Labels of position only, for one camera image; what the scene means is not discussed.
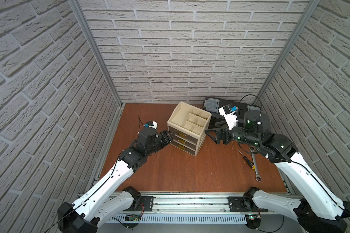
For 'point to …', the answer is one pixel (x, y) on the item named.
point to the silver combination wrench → (258, 177)
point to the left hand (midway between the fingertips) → (174, 132)
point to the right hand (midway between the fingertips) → (213, 127)
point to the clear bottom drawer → (183, 149)
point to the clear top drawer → (183, 135)
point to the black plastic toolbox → (213, 104)
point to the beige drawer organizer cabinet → (188, 124)
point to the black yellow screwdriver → (247, 161)
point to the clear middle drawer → (185, 142)
